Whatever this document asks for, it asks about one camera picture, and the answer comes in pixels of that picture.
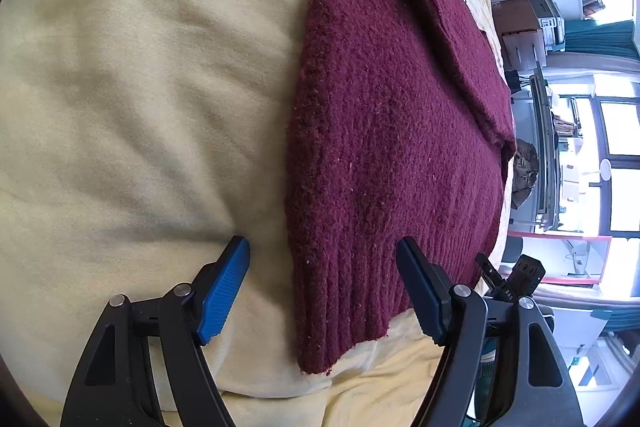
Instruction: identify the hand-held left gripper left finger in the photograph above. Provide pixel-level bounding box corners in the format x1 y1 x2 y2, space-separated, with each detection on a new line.
60 235 251 427

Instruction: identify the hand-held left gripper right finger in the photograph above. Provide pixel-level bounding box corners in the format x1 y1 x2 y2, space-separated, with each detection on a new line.
395 236 583 427

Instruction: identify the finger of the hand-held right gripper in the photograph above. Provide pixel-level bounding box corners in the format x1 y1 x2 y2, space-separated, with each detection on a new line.
507 256 546 300
475 252 508 302

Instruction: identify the maroon knitted sweater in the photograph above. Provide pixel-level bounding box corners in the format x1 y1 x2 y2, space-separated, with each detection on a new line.
284 0 517 377

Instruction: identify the red framed rack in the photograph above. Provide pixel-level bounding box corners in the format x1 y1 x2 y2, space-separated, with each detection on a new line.
505 231 613 284

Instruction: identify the olive jacket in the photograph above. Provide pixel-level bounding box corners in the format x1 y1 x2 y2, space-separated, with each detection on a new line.
511 139 540 210

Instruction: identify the teal curtain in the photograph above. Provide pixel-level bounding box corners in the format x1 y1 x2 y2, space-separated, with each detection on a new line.
597 302 640 350
565 19 640 54

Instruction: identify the grey desk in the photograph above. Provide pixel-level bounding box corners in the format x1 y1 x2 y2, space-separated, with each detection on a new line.
530 74 562 229

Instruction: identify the window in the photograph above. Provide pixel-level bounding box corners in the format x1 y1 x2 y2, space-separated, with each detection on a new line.
565 0 640 238

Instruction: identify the yellow printed bed sheet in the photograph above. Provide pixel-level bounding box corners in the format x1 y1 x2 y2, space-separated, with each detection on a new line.
0 0 516 427

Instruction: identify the wooden dresser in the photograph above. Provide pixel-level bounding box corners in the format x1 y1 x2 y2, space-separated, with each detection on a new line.
492 0 548 72

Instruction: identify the grey printer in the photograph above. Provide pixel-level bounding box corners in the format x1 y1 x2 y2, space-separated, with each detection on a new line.
530 0 566 52

